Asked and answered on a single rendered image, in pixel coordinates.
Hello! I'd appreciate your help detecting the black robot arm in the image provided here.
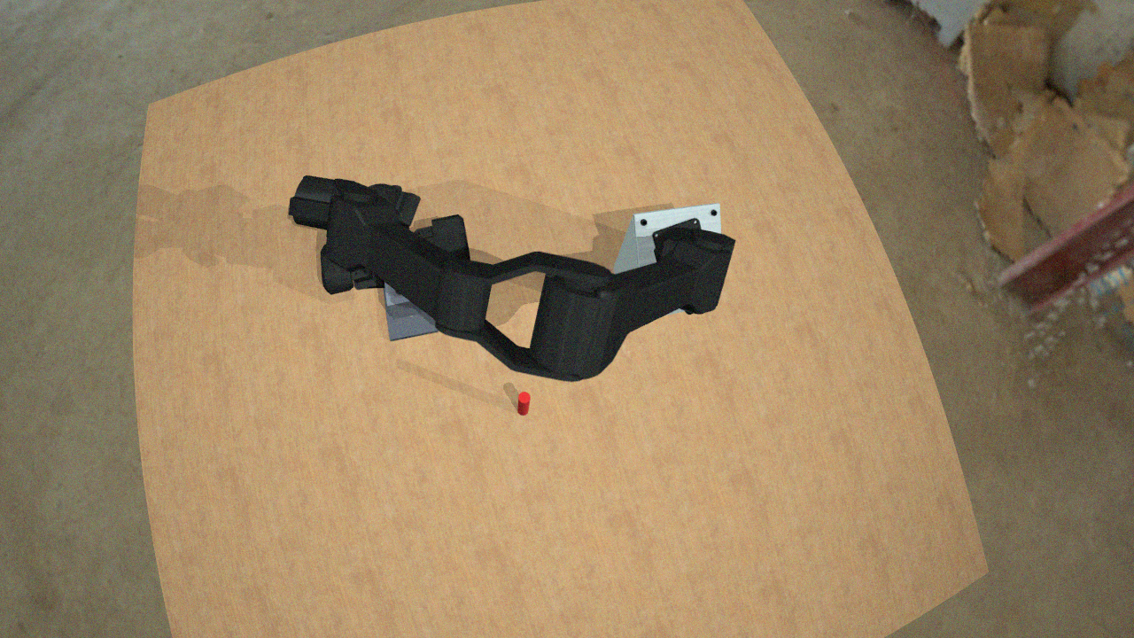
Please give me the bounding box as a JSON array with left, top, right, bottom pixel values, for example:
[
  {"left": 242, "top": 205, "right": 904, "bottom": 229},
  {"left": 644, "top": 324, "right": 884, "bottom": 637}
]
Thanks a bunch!
[{"left": 288, "top": 175, "right": 735, "bottom": 382}]

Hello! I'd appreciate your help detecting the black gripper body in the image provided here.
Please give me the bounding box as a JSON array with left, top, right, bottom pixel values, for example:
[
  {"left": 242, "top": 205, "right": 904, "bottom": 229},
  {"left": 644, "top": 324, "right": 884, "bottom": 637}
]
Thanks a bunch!
[{"left": 321, "top": 214, "right": 469, "bottom": 295}]

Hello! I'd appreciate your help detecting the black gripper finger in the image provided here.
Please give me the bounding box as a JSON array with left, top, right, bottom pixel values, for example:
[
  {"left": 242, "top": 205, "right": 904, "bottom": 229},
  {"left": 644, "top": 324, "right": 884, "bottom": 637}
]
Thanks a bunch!
[{"left": 353, "top": 273, "right": 386, "bottom": 291}]

